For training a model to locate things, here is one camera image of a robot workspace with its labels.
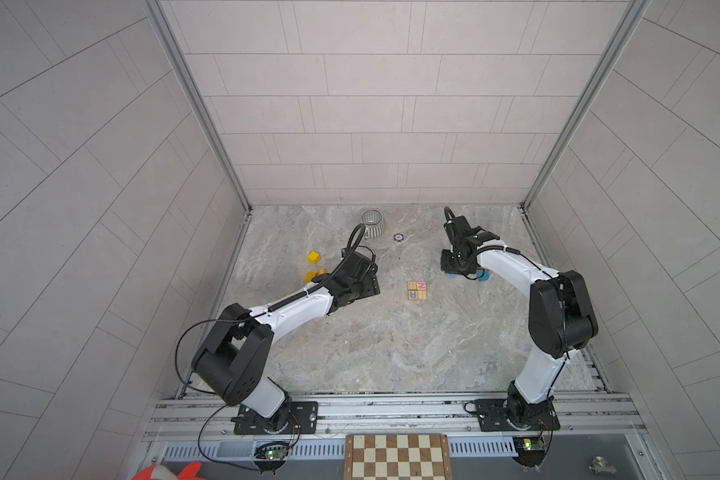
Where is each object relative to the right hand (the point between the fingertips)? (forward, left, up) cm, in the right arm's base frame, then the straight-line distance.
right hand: (445, 266), depth 94 cm
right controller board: (-47, -11, -7) cm, 49 cm away
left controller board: (-45, +48, -2) cm, 66 cm away
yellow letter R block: (-7, +11, -3) cm, 14 cm away
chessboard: (-47, +21, -2) cm, 51 cm away
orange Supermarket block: (-17, +34, +27) cm, 47 cm away
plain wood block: (-8, +8, -3) cm, 12 cm away
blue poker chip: (+17, +13, -4) cm, 21 cm away
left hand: (-5, +22, +3) cm, 23 cm away
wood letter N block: (-4, +8, -4) cm, 10 cm away
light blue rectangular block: (-7, 0, +6) cm, 9 cm away
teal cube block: (-14, -5, +15) cm, 21 cm away
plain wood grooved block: (-4, +11, -3) cm, 12 cm away
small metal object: (-51, -23, -4) cm, 56 cm away
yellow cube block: (+8, +42, -1) cm, 43 cm away
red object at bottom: (-47, +64, 0) cm, 80 cm away
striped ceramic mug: (+19, +22, +2) cm, 29 cm away
